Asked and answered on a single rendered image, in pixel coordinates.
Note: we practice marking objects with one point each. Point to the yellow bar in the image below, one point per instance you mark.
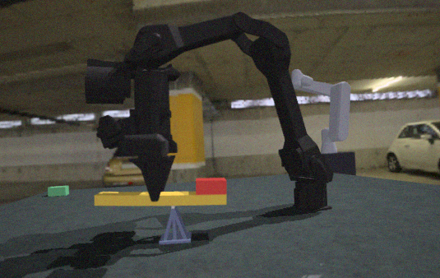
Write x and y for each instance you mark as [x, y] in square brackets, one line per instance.
[209, 191]

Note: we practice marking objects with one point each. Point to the green rectangular block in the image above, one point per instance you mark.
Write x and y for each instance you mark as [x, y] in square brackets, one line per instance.
[58, 191]

